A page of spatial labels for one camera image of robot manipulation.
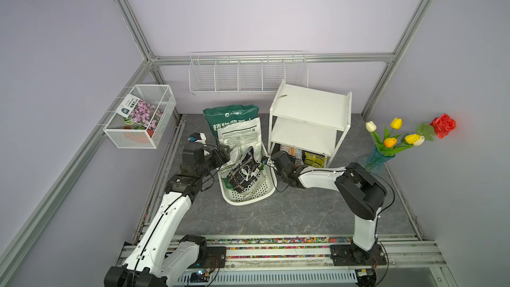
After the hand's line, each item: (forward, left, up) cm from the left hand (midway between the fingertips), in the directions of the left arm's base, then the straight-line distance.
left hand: (223, 151), depth 78 cm
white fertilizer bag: (+8, -5, -3) cm, 10 cm away
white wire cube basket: (+6, +35, +7) cm, 37 cm away
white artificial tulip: (+4, -59, +6) cm, 60 cm away
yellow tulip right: (-5, -70, +8) cm, 71 cm away
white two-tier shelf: (+3, -34, +12) cm, 36 cm away
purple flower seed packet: (+12, +29, +11) cm, 33 cm away
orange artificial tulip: (-6, -60, +9) cm, 61 cm away
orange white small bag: (+9, -30, -15) cm, 35 cm away
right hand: (+7, -28, -17) cm, 33 cm away
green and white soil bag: (-5, -8, -11) cm, 14 cm away
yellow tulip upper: (+3, -69, +7) cm, 69 cm away
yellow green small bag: (+4, -42, -18) cm, 46 cm away
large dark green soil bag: (+12, +1, +7) cm, 14 cm away
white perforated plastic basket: (-7, -17, -22) cm, 28 cm away
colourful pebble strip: (-31, -19, -23) cm, 43 cm away
